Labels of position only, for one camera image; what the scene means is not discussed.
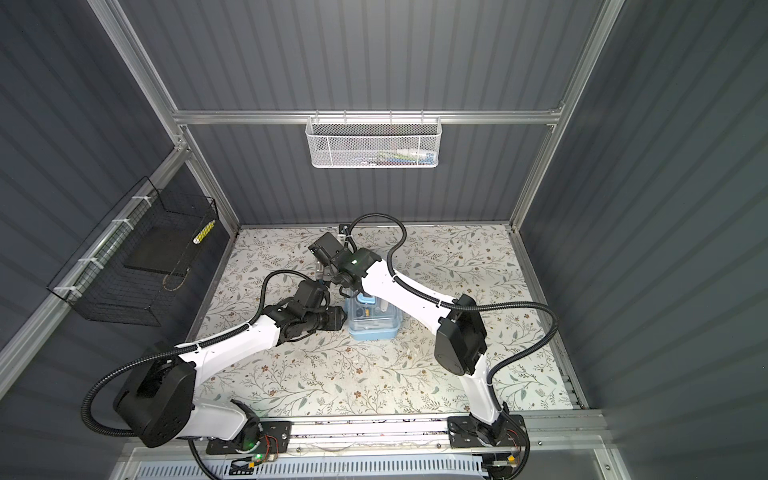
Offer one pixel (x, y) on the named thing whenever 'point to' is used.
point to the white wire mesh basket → (373, 142)
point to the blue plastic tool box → (369, 318)
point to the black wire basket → (133, 268)
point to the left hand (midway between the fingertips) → (341, 316)
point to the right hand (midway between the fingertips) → (338, 267)
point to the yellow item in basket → (204, 232)
